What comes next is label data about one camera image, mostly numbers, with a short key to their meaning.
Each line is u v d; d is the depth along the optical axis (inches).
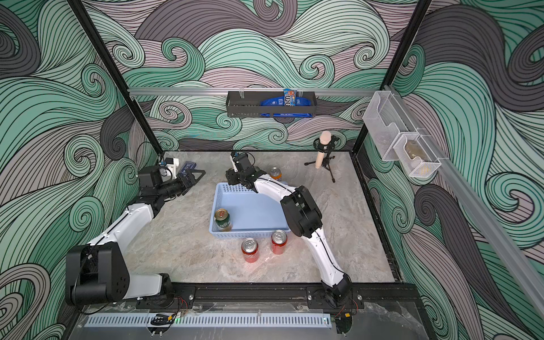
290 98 35.5
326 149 36.4
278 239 30.2
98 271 36.0
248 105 37.6
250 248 29.3
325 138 34.7
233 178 35.5
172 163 30.6
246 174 30.9
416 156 25.3
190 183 29.3
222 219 32.1
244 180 30.5
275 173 38.4
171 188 28.7
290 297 29.3
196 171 29.6
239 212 36.5
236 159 31.9
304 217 22.9
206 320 27.5
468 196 21.1
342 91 37.4
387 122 30.4
